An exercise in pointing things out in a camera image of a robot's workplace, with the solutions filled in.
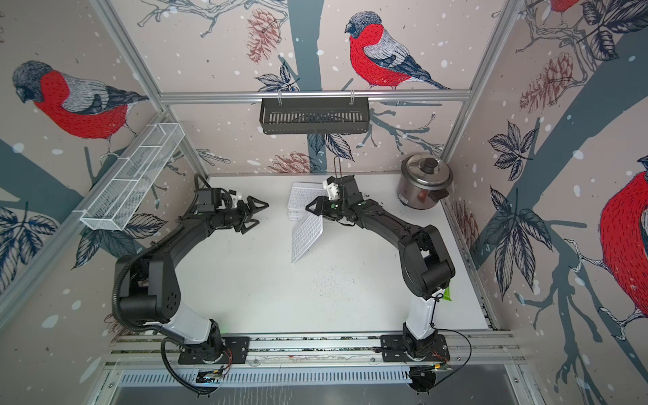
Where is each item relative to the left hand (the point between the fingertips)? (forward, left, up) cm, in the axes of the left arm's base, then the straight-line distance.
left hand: (267, 208), depth 88 cm
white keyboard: (-7, -13, -8) cm, 17 cm away
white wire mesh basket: (+1, +41, +15) cm, 43 cm away
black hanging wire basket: (+42, -3, +10) cm, 44 cm away
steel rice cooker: (+13, -59, +1) cm, 60 cm away
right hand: (+1, -16, 0) cm, 16 cm away
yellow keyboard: (+7, -8, -14) cm, 18 cm away
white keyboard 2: (+17, -10, -12) cm, 23 cm away
